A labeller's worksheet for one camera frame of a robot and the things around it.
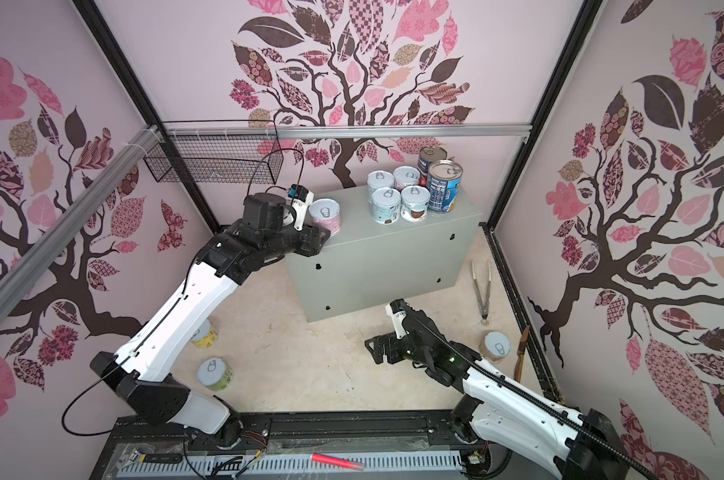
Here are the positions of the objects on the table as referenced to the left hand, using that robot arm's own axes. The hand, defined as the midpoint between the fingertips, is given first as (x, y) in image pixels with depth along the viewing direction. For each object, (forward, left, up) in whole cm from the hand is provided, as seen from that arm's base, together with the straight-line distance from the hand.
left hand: (319, 234), depth 71 cm
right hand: (-16, -15, -22) cm, 31 cm away
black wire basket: (+60, +52, -18) cm, 81 cm away
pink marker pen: (-43, -4, -34) cm, 55 cm away
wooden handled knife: (-17, -58, -35) cm, 70 cm away
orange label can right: (-17, -48, -28) cm, 58 cm away
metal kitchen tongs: (-3, -50, -33) cm, 60 cm away
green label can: (-24, +30, -30) cm, 49 cm away
